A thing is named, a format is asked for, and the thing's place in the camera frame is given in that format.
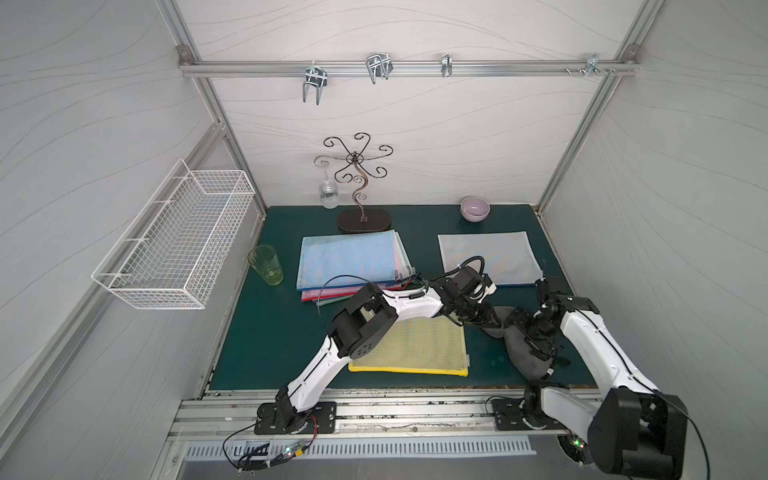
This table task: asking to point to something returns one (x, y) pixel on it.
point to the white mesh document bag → (506, 256)
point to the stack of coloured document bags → (405, 273)
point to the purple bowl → (474, 208)
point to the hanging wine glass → (328, 192)
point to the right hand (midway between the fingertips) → (519, 334)
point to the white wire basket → (168, 258)
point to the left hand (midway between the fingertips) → (502, 329)
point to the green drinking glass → (263, 258)
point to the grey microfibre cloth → (523, 360)
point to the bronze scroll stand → (355, 169)
